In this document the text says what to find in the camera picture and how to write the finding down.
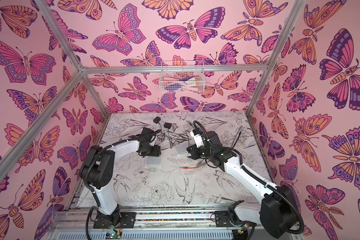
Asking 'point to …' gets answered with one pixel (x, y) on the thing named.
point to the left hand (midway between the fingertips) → (158, 151)
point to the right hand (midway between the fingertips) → (188, 146)
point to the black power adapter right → (167, 125)
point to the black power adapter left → (157, 120)
